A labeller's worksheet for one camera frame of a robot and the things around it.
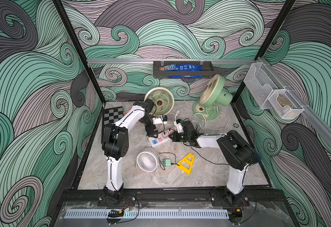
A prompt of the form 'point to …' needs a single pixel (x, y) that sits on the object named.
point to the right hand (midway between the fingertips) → (170, 135)
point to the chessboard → (112, 115)
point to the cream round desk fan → (163, 100)
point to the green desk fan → (213, 94)
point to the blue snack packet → (187, 67)
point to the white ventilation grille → (105, 213)
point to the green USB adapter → (167, 162)
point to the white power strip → (153, 142)
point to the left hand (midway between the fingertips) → (154, 128)
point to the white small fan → (147, 161)
